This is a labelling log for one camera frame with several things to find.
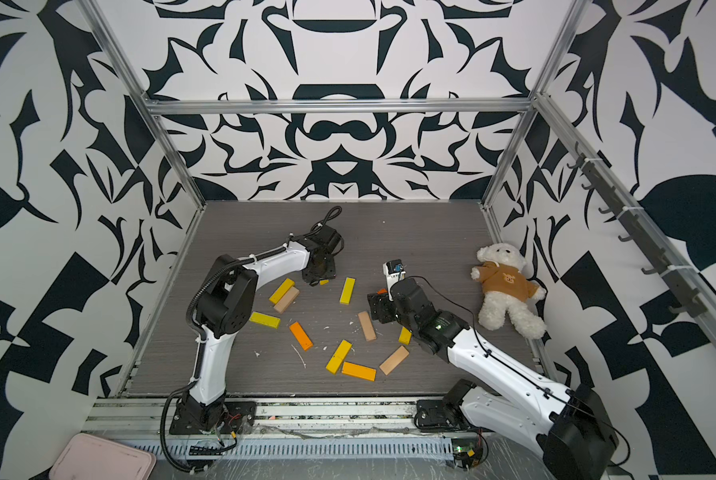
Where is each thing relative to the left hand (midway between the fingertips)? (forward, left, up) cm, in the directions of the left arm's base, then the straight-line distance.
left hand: (324, 268), depth 100 cm
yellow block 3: (-8, -7, -1) cm, 11 cm away
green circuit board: (-50, -36, -2) cm, 62 cm away
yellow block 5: (-28, -5, -1) cm, 29 cm away
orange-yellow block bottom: (-32, -10, -1) cm, 34 cm away
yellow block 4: (-23, -24, -1) cm, 33 cm away
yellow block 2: (-18, +14, 0) cm, 23 cm away
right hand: (-16, -16, +13) cm, 26 cm away
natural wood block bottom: (-30, -19, -1) cm, 36 cm away
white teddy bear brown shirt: (-13, -55, +6) cm, 56 cm away
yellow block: (-9, +13, +2) cm, 16 cm away
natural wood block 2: (-20, -13, -1) cm, 24 cm away
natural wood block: (-11, +11, 0) cm, 15 cm away
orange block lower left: (-22, +6, -1) cm, 23 cm away
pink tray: (-49, +51, +1) cm, 70 cm away
